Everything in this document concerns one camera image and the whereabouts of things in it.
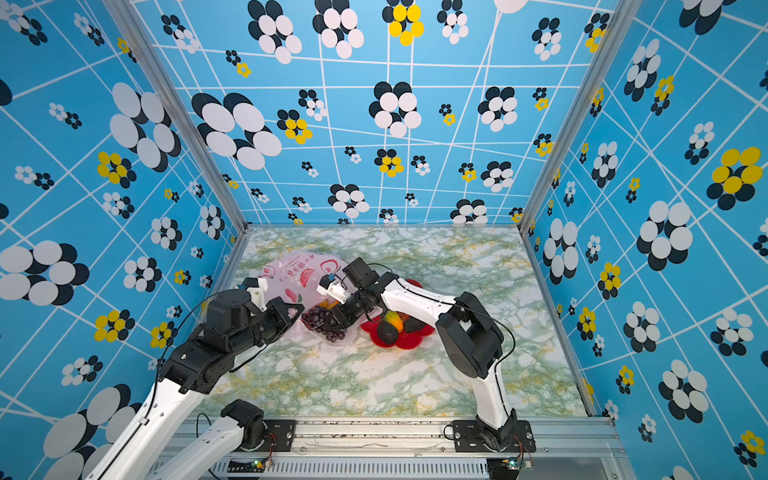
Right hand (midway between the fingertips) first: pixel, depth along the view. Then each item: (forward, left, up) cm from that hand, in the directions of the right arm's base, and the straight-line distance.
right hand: (331, 324), depth 84 cm
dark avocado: (+2, -23, -5) cm, 24 cm away
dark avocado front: (-1, -16, -3) cm, 16 cm away
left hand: (-3, +2, +15) cm, 16 cm away
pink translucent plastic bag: (+12, +12, +4) cm, 18 cm away
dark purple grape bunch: (-1, +2, +5) cm, 5 cm away
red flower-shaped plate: (-2, -21, -7) cm, 22 cm away
